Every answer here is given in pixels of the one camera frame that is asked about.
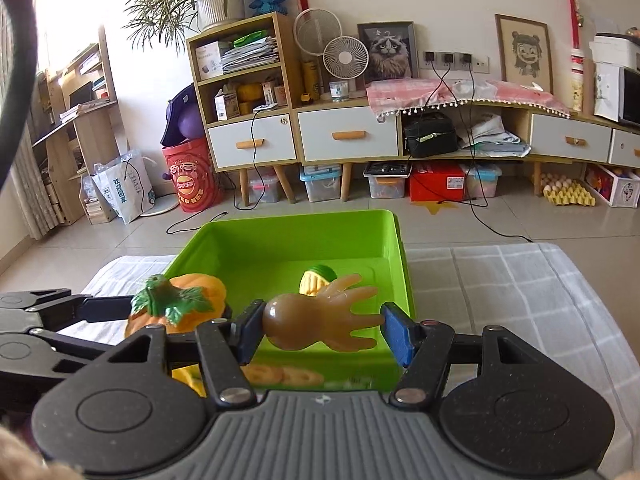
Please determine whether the orange toy pumpkin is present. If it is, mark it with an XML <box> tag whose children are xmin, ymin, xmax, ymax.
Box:
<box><xmin>125</xmin><ymin>273</ymin><xmax>227</xmax><ymax>337</ymax></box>

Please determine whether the yellow toy corn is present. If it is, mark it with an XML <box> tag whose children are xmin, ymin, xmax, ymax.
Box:
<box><xmin>298</xmin><ymin>264</ymin><xmax>337</xmax><ymax>297</ymax></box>

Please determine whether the green plastic storage bin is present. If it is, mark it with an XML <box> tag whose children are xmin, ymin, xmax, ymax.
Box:
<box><xmin>165</xmin><ymin>209</ymin><xmax>414</xmax><ymax>392</ymax></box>

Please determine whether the grey checkered cloth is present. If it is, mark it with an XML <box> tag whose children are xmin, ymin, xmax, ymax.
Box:
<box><xmin>56</xmin><ymin>242</ymin><xmax>640</xmax><ymax>480</ymax></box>

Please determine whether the red snack bucket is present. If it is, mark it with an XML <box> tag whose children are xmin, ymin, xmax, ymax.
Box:
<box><xmin>163</xmin><ymin>136</ymin><xmax>224</xmax><ymax>214</ymax></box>

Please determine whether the red cardboard box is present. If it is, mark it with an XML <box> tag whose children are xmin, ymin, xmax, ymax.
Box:
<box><xmin>409</xmin><ymin>160</ymin><xmax>465</xmax><ymax>203</ymax></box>

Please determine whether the clear box black lid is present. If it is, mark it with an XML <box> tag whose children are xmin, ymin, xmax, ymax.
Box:
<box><xmin>363</xmin><ymin>162</ymin><xmax>411</xmax><ymax>200</ymax></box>

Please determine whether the clear box blue lid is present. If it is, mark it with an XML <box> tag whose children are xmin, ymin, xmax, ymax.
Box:
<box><xmin>299</xmin><ymin>165</ymin><xmax>342</xmax><ymax>203</ymax></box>

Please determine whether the white paper shopping bag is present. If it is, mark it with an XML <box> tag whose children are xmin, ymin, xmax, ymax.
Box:
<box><xmin>92</xmin><ymin>150</ymin><xmax>155</xmax><ymax>224</ymax></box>

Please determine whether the yellow egg tray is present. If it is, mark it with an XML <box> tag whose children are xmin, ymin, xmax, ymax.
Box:
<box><xmin>540</xmin><ymin>174</ymin><xmax>597</xmax><ymax>207</ymax></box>

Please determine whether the black bag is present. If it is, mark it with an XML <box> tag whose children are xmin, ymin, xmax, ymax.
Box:
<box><xmin>401</xmin><ymin>112</ymin><xmax>458</xmax><ymax>158</ymax></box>

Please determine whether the purple plush toy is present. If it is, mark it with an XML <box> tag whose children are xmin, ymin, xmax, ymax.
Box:
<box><xmin>160</xmin><ymin>84</ymin><xmax>205</xmax><ymax>148</ymax></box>

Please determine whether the wooden tv cabinet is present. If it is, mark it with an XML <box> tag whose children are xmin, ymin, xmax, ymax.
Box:
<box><xmin>296</xmin><ymin>104</ymin><xmax>639</xmax><ymax>200</ymax></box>

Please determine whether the wooden desk shelf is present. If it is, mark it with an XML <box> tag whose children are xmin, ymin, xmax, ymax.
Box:
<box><xmin>32</xmin><ymin>27</ymin><xmax>129</xmax><ymax>226</ymax></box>

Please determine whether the white toy crate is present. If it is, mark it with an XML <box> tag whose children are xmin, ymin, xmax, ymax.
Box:
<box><xmin>584</xmin><ymin>162</ymin><xmax>639</xmax><ymax>208</ymax></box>

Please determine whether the pink tasselled cloth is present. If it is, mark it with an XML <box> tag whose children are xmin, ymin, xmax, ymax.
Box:
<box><xmin>366</xmin><ymin>78</ymin><xmax>570</xmax><ymax>118</ymax></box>

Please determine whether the wooden shelf cabinet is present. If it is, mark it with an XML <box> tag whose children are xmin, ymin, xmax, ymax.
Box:
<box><xmin>186</xmin><ymin>12</ymin><xmax>304</xmax><ymax>204</ymax></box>

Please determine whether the framed cat picture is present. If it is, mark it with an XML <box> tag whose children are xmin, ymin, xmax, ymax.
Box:
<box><xmin>357</xmin><ymin>22</ymin><xmax>420</xmax><ymax>86</ymax></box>

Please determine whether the white desk fan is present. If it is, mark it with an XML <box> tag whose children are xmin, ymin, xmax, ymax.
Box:
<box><xmin>322</xmin><ymin>36</ymin><xmax>370</xmax><ymax>96</ymax></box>

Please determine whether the framed cartoon girl picture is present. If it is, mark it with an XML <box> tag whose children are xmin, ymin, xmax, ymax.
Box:
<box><xmin>495</xmin><ymin>14</ymin><xmax>553</xmax><ymax>93</ymax></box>

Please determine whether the white rear fan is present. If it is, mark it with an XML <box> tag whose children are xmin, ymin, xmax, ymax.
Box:
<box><xmin>294</xmin><ymin>8</ymin><xmax>343</xmax><ymax>56</ymax></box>

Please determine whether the microwave oven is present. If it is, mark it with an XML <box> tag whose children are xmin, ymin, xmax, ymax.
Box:
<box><xmin>617</xmin><ymin>67</ymin><xmax>640</xmax><ymax>126</ymax></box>

